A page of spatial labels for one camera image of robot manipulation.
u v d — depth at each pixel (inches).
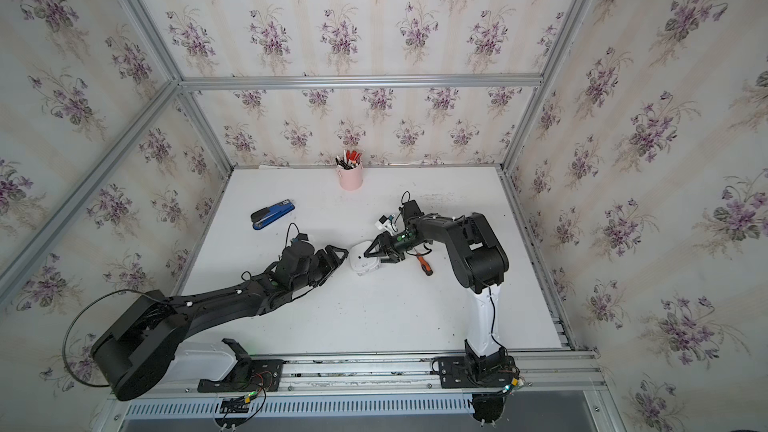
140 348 16.3
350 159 43.4
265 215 40.1
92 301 16.9
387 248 33.0
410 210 33.3
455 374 28.8
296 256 25.7
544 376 29.2
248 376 27.6
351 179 43.9
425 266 35.6
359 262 34.9
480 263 21.0
